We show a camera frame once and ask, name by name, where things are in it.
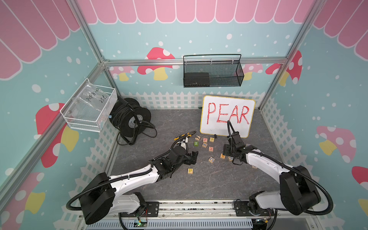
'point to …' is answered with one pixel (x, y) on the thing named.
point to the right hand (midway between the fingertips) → (227, 149)
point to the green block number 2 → (196, 143)
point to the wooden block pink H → (211, 149)
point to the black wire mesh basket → (212, 71)
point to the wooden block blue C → (211, 159)
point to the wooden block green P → (190, 171)
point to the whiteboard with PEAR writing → (216, 110)
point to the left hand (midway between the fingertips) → (191, 153)
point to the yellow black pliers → (187, 135)
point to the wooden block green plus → (212, 139)
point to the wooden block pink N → (205, 140)
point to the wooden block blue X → (204, 144)
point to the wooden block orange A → (222, 156)
